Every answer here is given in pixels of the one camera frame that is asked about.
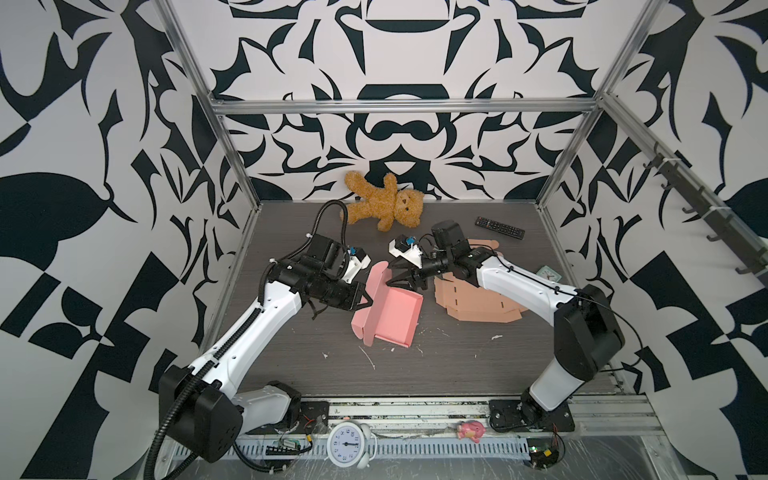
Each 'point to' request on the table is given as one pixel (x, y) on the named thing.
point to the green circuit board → (543, 454)
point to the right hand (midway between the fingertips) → (390, 271)
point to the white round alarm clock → (351, 444)
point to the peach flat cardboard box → (464, 301)
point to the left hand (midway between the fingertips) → (371, 298)
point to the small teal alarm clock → (549, 274)
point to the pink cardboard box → (393, 313)
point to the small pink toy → (470, 429)
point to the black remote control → (497, 227)
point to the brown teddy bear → (387, 205)
